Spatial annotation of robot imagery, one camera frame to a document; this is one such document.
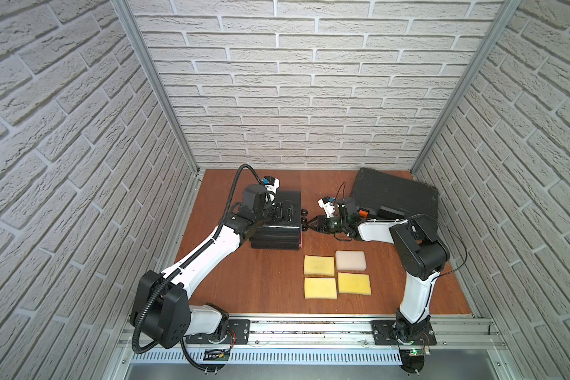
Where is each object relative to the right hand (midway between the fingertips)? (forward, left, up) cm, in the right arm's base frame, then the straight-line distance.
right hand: (311, 224), depth 95 cm
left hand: (-1, +8, +17) cm, 19 cm away
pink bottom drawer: (-9, +5, +3) cm, 10 cm away
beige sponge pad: (-15, -14, -4) cm, 20 cm away
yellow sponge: (-24, -13, -4) cm, 27 cm away
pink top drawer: (-2, +2, +9) cm, 9 cm away
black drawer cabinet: (-9, +11, +11) cm, 18 cm away
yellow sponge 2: (-25, -1, -3) cm, 25 cm away
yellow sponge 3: (-16, -2, -4) cm, 17 cm away
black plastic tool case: (+10, -35, +2) cm, 37 cm away
